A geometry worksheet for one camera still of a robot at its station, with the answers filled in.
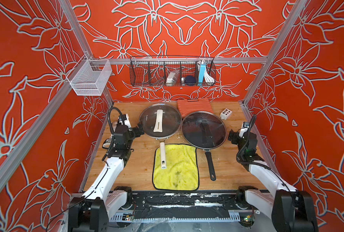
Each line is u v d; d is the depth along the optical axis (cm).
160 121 90
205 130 92
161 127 88
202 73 88
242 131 74
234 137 77
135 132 73
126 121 71
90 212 39
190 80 96
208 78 91
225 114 108
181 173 82
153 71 100
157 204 73
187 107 110
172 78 91
